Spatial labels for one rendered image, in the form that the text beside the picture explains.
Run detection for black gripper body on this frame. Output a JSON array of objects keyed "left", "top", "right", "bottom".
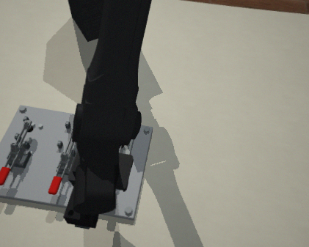
[{"left": 68, "top": 153, "right": 134, "bottom": 191}]

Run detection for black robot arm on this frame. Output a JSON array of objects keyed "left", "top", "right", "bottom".
[{"left": 63, "top": 0, "right": 152, "bottom": 229}]

